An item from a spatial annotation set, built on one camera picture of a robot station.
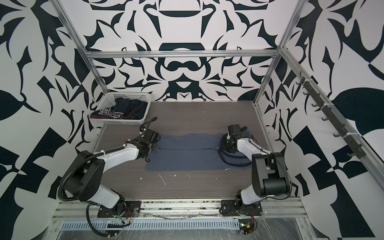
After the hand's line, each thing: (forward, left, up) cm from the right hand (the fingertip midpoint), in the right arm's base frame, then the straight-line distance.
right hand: (223, 143), depth 93 cm
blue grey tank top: (-4, +19, -2) cm, 19 cm away
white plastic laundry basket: (+35, +80, +6) cm, 88 cm away
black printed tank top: (+24, +65, +8) cm, 70 cm away
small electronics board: (-41, -6, -5) cm, 42 cm away
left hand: (+1, +43, +3) cm, 43 cm away
